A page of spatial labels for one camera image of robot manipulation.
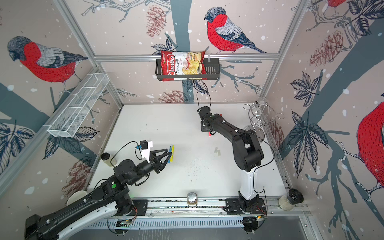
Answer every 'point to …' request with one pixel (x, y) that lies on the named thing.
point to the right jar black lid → (294, 196)
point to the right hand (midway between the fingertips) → (206, 128)
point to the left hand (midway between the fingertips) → (168, 153)
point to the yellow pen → (171, 158)
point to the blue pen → (170, 151)
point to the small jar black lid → (105, 156)
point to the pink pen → (209, 134)
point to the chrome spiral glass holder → (261, 114)
